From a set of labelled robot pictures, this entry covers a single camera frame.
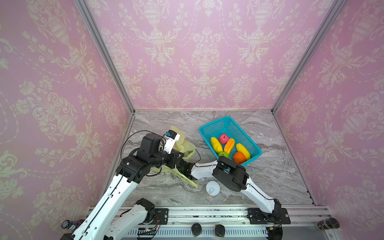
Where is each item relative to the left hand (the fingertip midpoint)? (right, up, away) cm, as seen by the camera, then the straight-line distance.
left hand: (183, 156), depth 67 cm
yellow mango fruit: (+19, +1, +29) cm, 34 cm away
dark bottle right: (+63, -28, -3) cm, 69 cm away
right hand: (-15, -6, +26) cm, 30 cm away
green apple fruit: (+22, -3, +23) cm, 32 cm away
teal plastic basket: (+27, +14, +39) cm, 50 cm away
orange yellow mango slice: (+27, +1, +28) cm, 39 cm away
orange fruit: (+31, -6, +21) cm, 38 cm away
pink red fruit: (+24, +5, +30) cm, 39 cm away
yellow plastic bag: (+1, +3, +9) cm, 9 cm away
